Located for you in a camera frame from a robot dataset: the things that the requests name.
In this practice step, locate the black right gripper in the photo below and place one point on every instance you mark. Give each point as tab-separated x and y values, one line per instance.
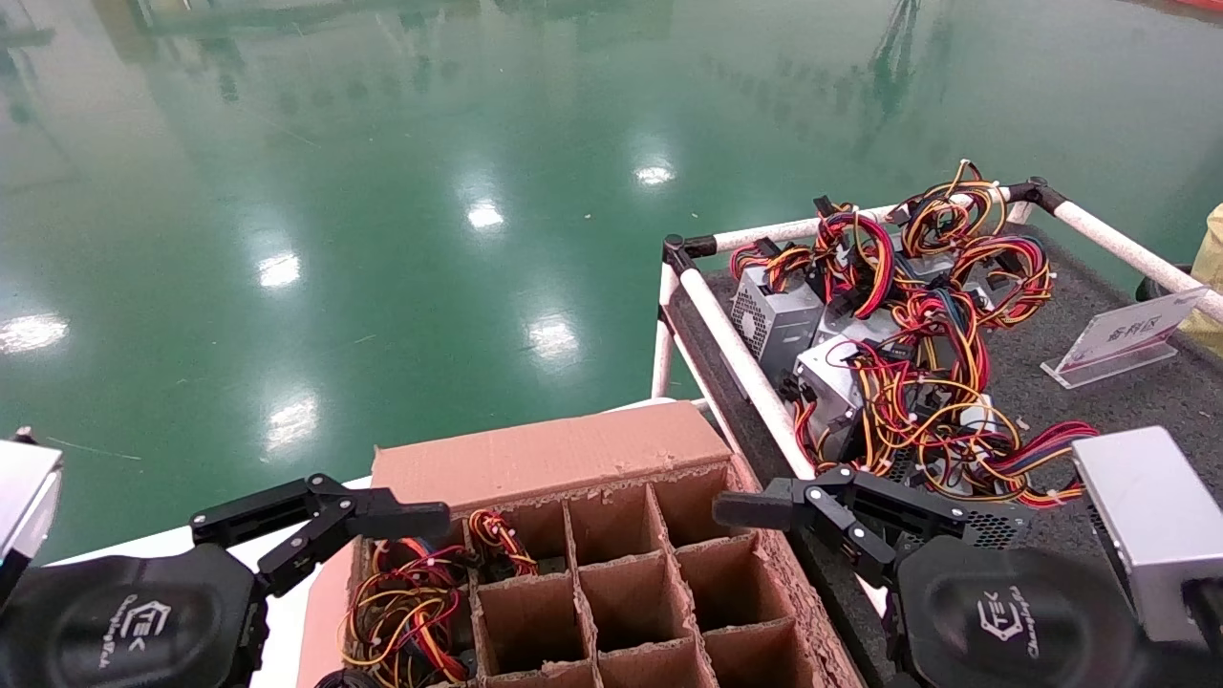
1013	621

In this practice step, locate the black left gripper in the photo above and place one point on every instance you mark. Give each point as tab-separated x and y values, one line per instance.
124	621

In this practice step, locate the brown cardboard divider box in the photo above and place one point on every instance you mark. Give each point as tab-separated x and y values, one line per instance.
545	459

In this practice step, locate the grey power supply mesh grille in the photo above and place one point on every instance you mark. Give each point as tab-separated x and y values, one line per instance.
994	524

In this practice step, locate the black round object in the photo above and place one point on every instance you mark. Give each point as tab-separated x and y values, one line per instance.
349	680

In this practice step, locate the grey power supply red loop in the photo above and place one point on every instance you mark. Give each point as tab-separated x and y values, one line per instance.
860	330

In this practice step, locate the grey power supply slotted vent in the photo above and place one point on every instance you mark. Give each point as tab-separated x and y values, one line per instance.
774	325

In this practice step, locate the grey power supply orange loop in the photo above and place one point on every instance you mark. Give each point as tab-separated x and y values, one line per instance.
932	268

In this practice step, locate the clear acrylic sign holder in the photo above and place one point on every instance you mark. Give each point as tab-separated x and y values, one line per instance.
1127	334

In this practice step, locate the black wheel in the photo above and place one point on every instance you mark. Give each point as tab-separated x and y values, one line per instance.
1161	285

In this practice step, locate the yellow object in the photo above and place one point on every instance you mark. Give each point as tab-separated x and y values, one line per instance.
1209	277

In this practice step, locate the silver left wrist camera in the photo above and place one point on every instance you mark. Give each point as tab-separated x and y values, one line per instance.
24	497

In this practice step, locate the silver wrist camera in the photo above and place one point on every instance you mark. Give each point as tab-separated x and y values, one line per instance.
1147	516
24	497

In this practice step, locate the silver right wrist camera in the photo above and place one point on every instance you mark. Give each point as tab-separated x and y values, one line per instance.
1147	516

